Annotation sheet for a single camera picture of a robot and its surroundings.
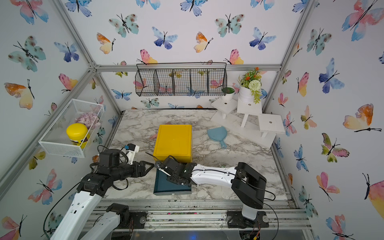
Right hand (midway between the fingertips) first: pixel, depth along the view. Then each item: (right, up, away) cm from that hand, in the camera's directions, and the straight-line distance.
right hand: (173, 167), depth 82 cm
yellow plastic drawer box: (+1, +15, -3) cm, 15 cm away
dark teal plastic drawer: (-5, -9, -4) cm, 11 cm away
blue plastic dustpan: (+28, +17, +27) cm, 42 cm away
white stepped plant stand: (+46, +27, +21) cm, 58 cm away
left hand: (-10, +4, -9) cm, 14 cm away
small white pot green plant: (+34, +45, +21) cm, 60 cm away
